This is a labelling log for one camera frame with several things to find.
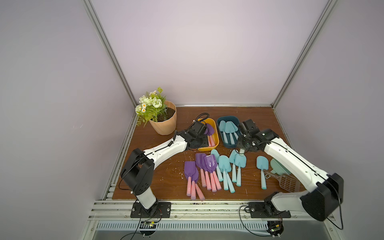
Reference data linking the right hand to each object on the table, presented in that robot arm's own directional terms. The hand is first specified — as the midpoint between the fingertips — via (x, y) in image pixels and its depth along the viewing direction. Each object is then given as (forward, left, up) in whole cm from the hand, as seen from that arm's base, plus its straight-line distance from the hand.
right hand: (242, 138), depth 80 cm
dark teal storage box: (+24, 0, -12) cm, 27 cm away
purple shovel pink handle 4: (-18, +27, -16) cm, 35 cm away
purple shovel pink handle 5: (-9, +25, -16) cm, 31 cm away
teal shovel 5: (-6, -1, -17) cm, 18 cm away
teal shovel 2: (-11, +9, -16) cm, 21 cm away
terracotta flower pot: (+10, +44, -4) cm, 46 cm away
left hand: (+1, +19, -6) cm, 20 cm away
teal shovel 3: (-11, +8, -16) cm, 21 cm away
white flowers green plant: (+11, +51, +13) cm, 54 cm away
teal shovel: (-2, +14, -16) cm, 21 cm away
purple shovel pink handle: (+8, +18, -15) cm, 25 cm away
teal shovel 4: (-5, +4, -17) cm, 18 cm away
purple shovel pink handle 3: (-13, +30, -16) cm, 36 cm away
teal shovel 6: (+18, +8, -15) cm, 25 cm away
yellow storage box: (+21, +16, -12) cm, 29 cm away
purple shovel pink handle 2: (+19, +18, -22) cm, 34 cm away
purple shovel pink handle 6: (-9, +17, -16) cm, 25 cm away
